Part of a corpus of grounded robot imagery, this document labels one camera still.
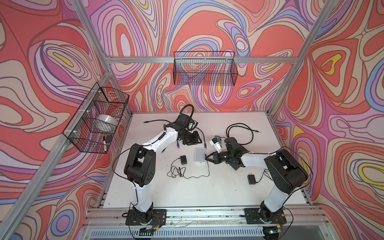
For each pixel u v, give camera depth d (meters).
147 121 1.14
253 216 0.73
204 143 1.01
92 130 0.76
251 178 0.85
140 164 0.50
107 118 0.74
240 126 1.11
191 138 0.80
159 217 0.73
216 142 0.84
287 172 0.48
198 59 0.88
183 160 0.92
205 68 0.96
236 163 0.70
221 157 0.81
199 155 0.93
